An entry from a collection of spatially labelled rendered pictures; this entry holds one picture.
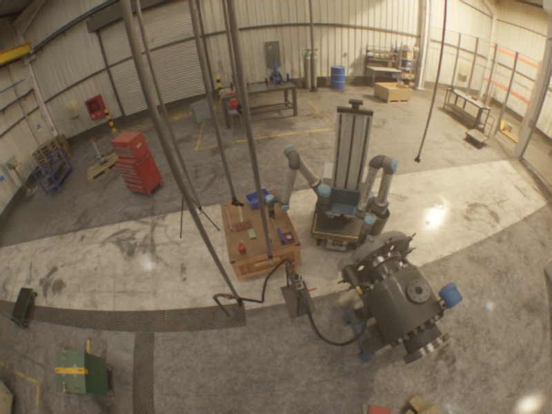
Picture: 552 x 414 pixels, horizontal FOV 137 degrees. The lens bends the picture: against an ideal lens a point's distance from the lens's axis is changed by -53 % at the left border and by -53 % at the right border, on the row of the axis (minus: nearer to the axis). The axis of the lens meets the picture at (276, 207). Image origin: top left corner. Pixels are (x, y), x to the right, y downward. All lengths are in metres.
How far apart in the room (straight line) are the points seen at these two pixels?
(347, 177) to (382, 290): 1.30
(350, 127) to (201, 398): 3.13
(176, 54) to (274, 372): 9.45
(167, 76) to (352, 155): 8.30
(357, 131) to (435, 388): 2.86
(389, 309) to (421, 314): 0.27
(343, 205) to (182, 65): 8.13
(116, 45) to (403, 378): 11.50
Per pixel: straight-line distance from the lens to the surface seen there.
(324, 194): 2.48
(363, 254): 2.04
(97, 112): 11.08
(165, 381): 2.90
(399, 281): 2.01
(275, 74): 6.52
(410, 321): 1.95
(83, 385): 2.92
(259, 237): 2.64
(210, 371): 2.69
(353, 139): 2.36
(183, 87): 9.66
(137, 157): 4.33
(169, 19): 9.54
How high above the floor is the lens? 2.53
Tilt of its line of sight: 45 degrees down
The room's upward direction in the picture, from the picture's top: 6 degrees counter-clockwise
